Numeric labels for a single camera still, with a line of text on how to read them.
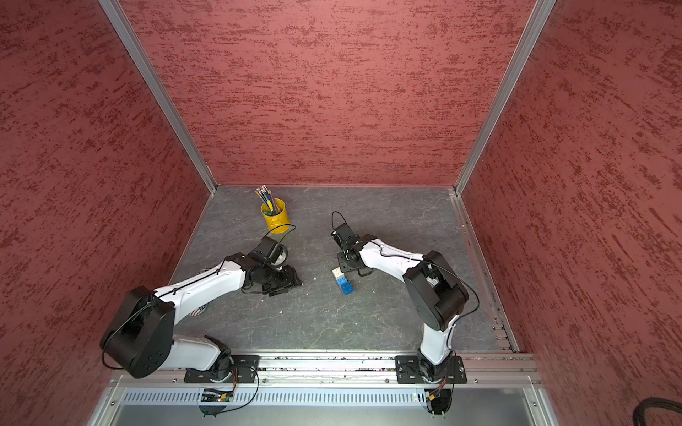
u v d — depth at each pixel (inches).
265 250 27.5
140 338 16.7
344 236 29.2
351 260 26.3
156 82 33.7
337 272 34.7
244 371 29.3
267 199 38.3
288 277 30.5
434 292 19.2
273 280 29.1
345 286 33.6
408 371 29.1
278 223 39.3
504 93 35.1
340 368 29.8
